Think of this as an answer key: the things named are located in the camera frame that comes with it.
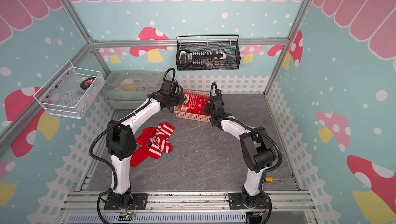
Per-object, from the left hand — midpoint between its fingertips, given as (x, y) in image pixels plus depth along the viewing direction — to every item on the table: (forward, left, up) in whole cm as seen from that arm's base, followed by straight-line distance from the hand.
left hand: (183, 101), depth 95 cm
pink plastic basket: (-5, -11, -10) cm, 16 cm away
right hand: (0, -16, -1) cm, 16 cm away
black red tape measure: (-6, +47, +18) cm, 51 cm away
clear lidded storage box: (+9, +37, 0) cm, 38 cm away
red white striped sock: (-22, +14, -14) cm, 29 cm away
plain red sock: (-28, +23, -15) cm, 39 cm away
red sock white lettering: (+1, -8, -5) cm, 9 cm away
